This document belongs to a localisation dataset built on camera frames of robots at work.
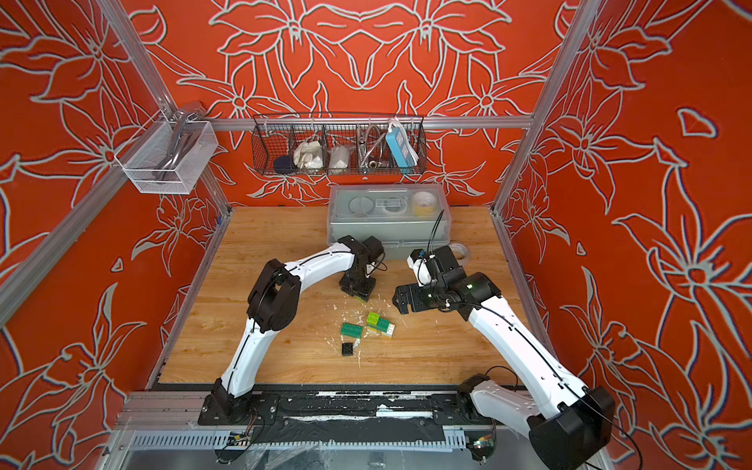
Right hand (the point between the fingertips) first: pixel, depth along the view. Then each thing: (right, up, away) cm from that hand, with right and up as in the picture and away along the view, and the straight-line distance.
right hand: (402, 297), depth 74 cm
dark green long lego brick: (-5, -10, +8) cm, 14 cm away
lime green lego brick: (-12, -4, +13) cm, 18 cm away
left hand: (-10, -4, +20) cm, 23 cm away
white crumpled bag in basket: (-28, +42, +18) cm, 54 cm away
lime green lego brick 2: (-8, -8, +7) cm, 13 cm away
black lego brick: (-15, -16, +7) cm, 23 cm away
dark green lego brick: (-14, -12, +11) cm, 22 cm away
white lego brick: (-3, -12, +9) cm, 15 cm away
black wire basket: (-19, +48, +24) cm, 57 cm away
